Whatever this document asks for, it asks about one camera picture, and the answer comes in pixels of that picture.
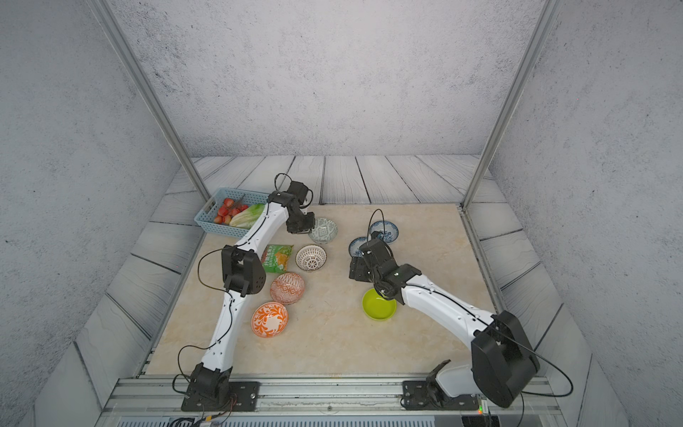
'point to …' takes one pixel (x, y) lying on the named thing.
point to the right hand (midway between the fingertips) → (360, 265)
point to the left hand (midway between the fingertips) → (316, 229)
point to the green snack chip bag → (275, 258)
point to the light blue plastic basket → (206, 215)
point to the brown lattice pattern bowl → (311, 257)
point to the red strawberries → (228, 209)
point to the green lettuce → (248, 218)
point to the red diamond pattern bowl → (286, 288)
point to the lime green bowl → (377, 308)
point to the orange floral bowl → (269, 319)
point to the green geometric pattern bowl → (324, 231)
